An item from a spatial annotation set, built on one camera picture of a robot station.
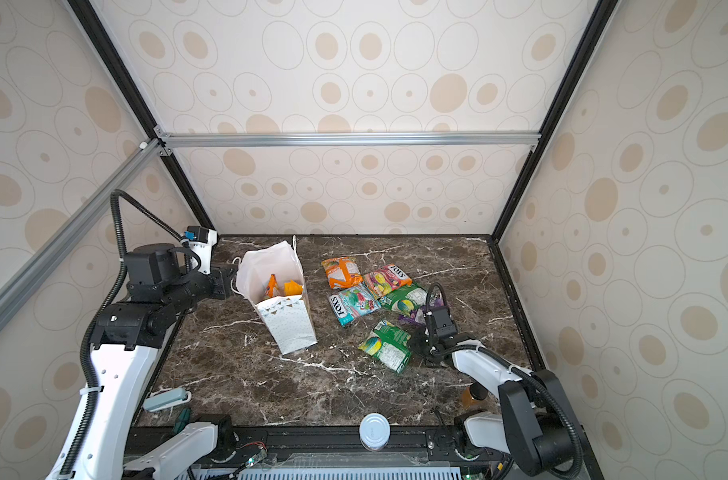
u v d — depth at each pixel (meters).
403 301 0.96
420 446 0.75
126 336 0.42
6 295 0.53
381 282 1.01
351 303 0.97
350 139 0.90
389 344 0.88
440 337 0.68
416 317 0.94
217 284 0.58
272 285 0.90
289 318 0.79
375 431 0.71
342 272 1.04
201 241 0.56
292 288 0.85
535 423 0.42
